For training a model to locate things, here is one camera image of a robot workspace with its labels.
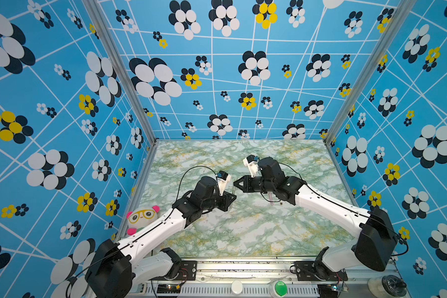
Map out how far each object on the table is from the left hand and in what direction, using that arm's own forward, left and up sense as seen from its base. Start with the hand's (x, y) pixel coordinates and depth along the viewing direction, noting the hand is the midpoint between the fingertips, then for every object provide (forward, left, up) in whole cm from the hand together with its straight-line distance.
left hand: (237, 194), depth 77 cm
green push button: (-32, -13, -7) cm, 35 cm away
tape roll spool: (-31, -50, -6) cm, 59 cm away
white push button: (-31, +1, -9) cm, 33 cm away
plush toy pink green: (-6, +42, -9) cm, 44 cm away
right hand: (+3, +1, +4) cm, 5 cm away
